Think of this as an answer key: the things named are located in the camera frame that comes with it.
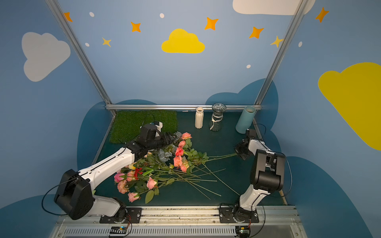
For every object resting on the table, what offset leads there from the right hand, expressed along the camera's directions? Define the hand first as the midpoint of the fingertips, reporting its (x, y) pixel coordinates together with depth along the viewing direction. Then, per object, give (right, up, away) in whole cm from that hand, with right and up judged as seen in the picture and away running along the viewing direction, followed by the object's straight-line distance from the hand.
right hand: (238, 150), depth 97 cm
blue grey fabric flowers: (-48, -3, -7) cm, 48 cm away
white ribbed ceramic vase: (-25, +22, +6) cm, 34 cm away
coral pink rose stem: (-28, -3, -5) cm, 29 cm away
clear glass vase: (-14, +20, +4) cm, 24 cm away
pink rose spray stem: (-35, -5, -8) cm, 36 cm away
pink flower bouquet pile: (-52, -10, -11) cm, 54 cm away
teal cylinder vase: (+6, +20, +2) cm, 21 cm away
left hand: (-40, +11, -15) cm, 44 cm away
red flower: (-62, -11, -14) cm, 65 cm away
